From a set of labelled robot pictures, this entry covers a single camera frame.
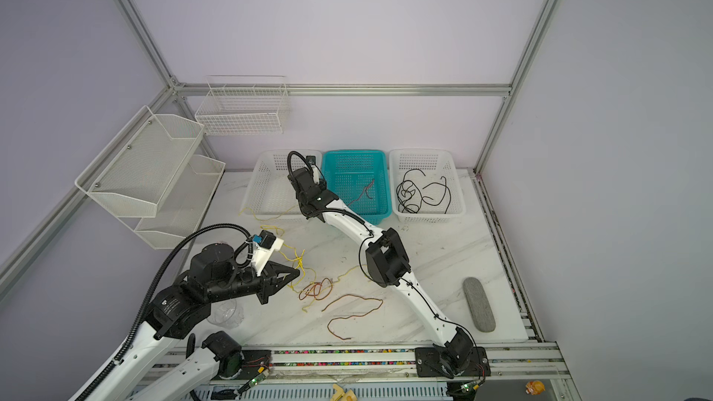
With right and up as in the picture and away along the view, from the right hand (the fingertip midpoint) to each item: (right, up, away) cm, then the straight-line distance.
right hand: (306, 179), depth 98 cm
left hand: (+4, -25, -32) cm, 41 cm away
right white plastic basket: (+51, +8, +20) cm, 56 cm away
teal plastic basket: (+19, +2, +21) cm, 28 cm away
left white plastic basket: (-19, -4, +16) cm, 25 cm away
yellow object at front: (+15, -56, -29) cm, 65 cm away
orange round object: (+64, -54, -30) cm, 88 cm away
